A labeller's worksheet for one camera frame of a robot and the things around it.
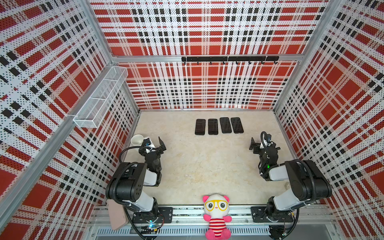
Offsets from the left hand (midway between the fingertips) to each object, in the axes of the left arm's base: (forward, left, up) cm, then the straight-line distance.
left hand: (152, 141), depth 88 cm
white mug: (+4, +11, -4) cm, 13 cm away
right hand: (+2, -67, -2) cm, 67 cm away
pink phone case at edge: (-36, +12, -9) cm, 39 cm away
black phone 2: (+22, -57, -11) cm, 62 cm away
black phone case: (+22, -29, -15) cm, 39 cm away
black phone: (+23, -48, -12) cm, 55 cm away
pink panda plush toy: (-35, -36, -4) cm, 51 cm away
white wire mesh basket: (+17, +38, +8) cm, 43 cm away
